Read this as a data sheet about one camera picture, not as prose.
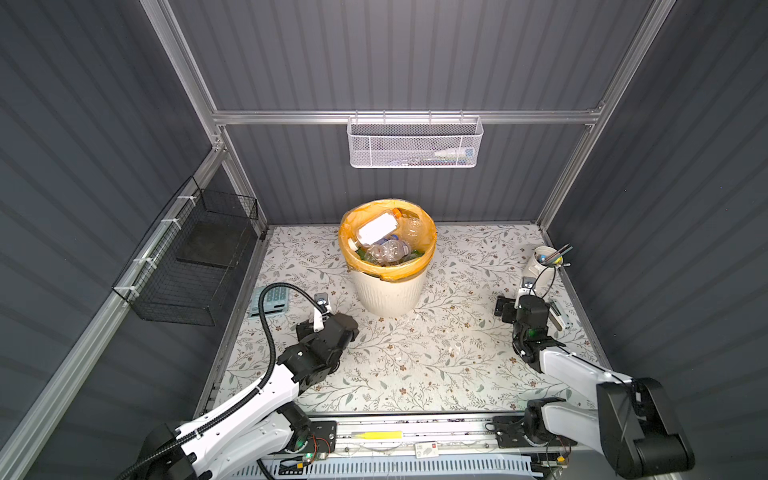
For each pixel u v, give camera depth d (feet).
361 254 2.65
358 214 2.83
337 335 1.97
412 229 2.82
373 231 2.73
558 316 3.02
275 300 3.16
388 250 2.49
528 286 2.51
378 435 2.45
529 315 2.19
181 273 2.37
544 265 3.10
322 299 2.25
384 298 3.07
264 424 1.95
